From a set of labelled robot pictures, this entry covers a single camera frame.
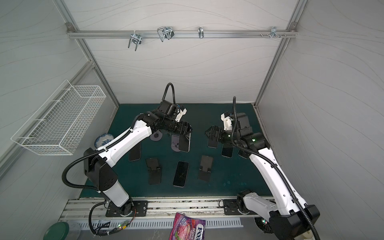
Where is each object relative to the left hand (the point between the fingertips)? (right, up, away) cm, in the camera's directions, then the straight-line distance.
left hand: (185, 130), depth 78 cm
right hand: (+13, -1, -6) cm, 15 cm away
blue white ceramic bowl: (-56, -8, +19) cm, 60 cm away
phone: (-3, -27, +6) cm, 27 cm away
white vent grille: (-8, -44, -7) cm, 46 cm away
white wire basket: (-59, +3, -9) cm, 59 cm away
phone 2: (+26, -15, +17) cm, 34 cm away
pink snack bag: (+1, -44, -11) cm, 45 cm away
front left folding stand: (-18, -23, +4) cm, 30 cm away
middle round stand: (-8, -9, +14) cm, 18 cm away
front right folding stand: (+10, -22, +3) cm, 25 cm away
